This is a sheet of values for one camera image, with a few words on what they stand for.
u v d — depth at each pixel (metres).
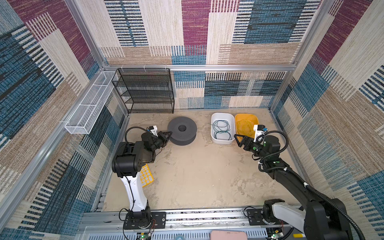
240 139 0.76
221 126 1.08
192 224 0.73
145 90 1.10
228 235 0.68
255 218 0.73
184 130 1.02
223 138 1.03
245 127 1.08
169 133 0.97
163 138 0.89
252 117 1.08
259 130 0.74
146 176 0.87
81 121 0.91
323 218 0.41
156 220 0.73
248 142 0.73
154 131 0.93
